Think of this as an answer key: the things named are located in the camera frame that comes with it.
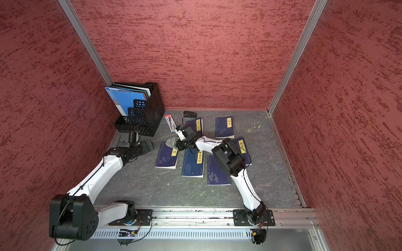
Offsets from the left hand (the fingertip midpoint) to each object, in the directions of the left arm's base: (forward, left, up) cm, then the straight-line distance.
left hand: (146, 150), depth 86 cm
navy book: (+1, -10, -10) cm, 14 cm away
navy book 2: (+26, -27, -9) cm, 39 cm away
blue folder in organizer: (+25, +15, +16) cm, 34 cm away
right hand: (+9, -16, -11) cm, 21 cm away
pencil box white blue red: (+29, -7, -10) cm, 32 cm away
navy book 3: (+25, -47, -11) cm, 54 cm away
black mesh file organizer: (+17, +2, +9) cm, 20 cm away
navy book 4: (-4, -26, -9) cm, 28 cm away
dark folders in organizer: (+29, +2, +19) cm, 35 cm away
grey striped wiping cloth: (+10, -11, -8) cm, 17 cm away
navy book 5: (-10, -40, -10) cm, 43 cm away
